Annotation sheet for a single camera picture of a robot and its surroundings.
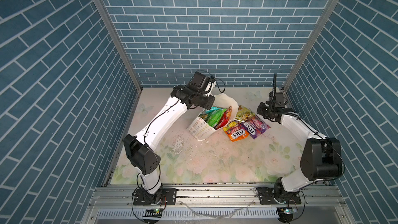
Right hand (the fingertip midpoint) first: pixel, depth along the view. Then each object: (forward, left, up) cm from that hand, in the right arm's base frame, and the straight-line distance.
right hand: (258, 107), depth 93 cm
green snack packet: (-13, +27, +5) cm, 30 cm away
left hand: (-10, +28, +14) cm, 33 cm away
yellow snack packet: (+2, +7, -10) cm, 12 cm away
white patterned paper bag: (-20, +33, +4) cm, 39 cm away
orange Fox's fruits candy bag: (-12, +13, -10) cm, 20 cm away
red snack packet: (-14, +20, +6) cm, 25 cm away
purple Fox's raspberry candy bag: (-8, -1, -11) cm, 13 cm away
